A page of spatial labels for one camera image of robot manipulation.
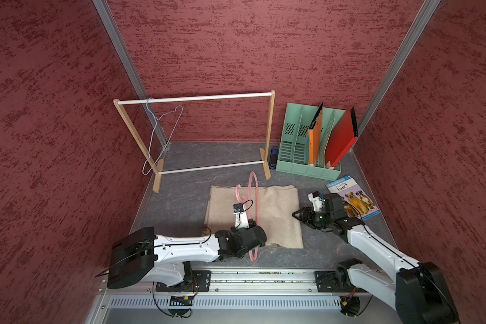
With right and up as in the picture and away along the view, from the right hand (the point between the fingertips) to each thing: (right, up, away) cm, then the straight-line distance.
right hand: (294, 219), depth 84 cm
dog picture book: (+33, +4, +11) cm, 35 cm away
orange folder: (+10, +36, +3) cm, 37 cm away
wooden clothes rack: (-67, +31, +4) cm, 74 cm away
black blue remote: (-6, +27, +26) cm, 38 cm away
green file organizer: (+6, +28, +30) cm, 42 cm away
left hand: (-18, -1, -3) cm, 18 cm away
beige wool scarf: (-7, +3, +6) cm, 10 cm away
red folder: (+29, +37, +18) cm, 50 cm away
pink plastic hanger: (-16, +3, +7) cm, 18 cm away
